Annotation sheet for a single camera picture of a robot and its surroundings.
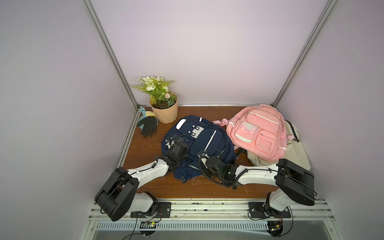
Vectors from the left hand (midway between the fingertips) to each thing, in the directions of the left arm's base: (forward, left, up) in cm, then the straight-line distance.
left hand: (186, 149), depth 90 cm
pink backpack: (+14, -49, +1) cm, 51 cm away
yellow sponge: (+31, +30, -2) cm, 43 cm away
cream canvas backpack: (-1, -67, -2) cm, 67 cm away
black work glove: (+22, +29, -5) cm, 36 cm away
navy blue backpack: (+11, -11, -2) cm, 16 cm away
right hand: (-7, -10, +1) cm, 12 cm away
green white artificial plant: (+31, +19, +24) cm, 43 cm away
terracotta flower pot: (+23, +14, +10) cm, 29 cm away
